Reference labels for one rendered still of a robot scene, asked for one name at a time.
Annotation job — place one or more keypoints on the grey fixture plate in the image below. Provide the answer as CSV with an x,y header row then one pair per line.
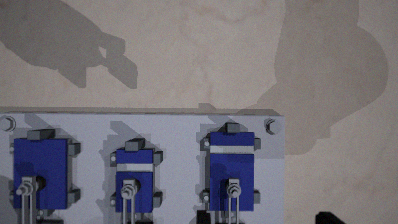
x,y
182,175

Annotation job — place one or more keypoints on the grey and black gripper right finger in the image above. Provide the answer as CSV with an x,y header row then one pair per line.
x,y
327,218

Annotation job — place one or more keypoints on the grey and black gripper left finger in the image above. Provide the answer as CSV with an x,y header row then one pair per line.
x,y
203,217

